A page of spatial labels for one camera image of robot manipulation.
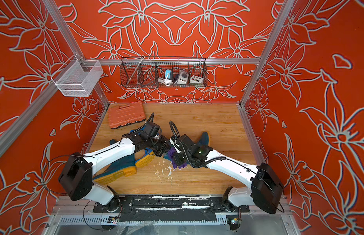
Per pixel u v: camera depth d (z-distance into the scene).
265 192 0.43
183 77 0.91
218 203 0.74
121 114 1.07
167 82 0.85
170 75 0.84
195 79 0.94
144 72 1.01
